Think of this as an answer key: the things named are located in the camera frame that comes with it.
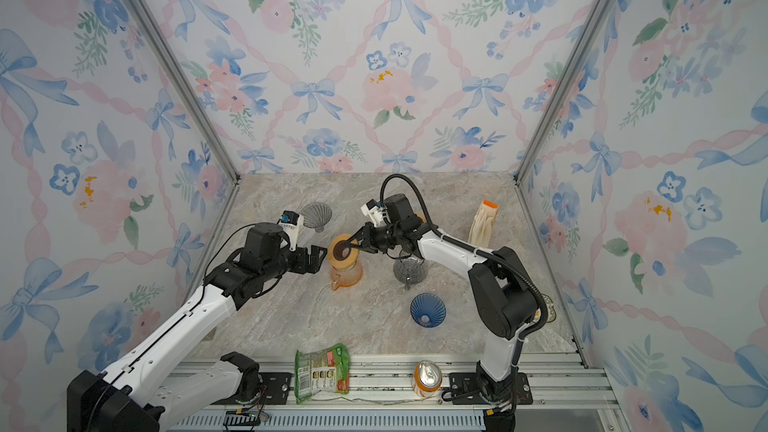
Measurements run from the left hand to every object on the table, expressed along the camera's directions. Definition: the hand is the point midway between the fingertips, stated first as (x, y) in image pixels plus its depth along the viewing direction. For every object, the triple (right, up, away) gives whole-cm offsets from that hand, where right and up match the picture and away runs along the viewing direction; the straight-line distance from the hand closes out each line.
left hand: (312, 245), depth 79 cm
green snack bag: (+5, -30, -5) cm, 31 cm away
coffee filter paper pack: (+51, +4, +17) cm, 54 cm away
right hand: (+9, 0, +3) cm, 9 cm away
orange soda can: (+29, -28, -13) cm, 42 cm away
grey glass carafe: (+27, -9, +8) cm, 29 cm away
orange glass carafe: (+7, -11, +12) cm, 18 cm away
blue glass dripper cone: (+32, -19, +6) cm, 37 cm away
